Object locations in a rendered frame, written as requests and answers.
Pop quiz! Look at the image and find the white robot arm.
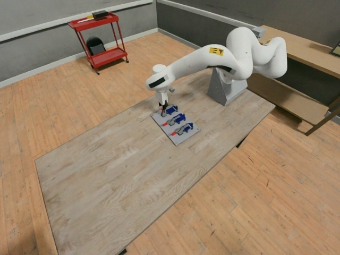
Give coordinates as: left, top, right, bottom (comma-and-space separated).
145, 27, 287, 93

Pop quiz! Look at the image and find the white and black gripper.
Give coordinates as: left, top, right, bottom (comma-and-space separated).
155, 91, 168, 110

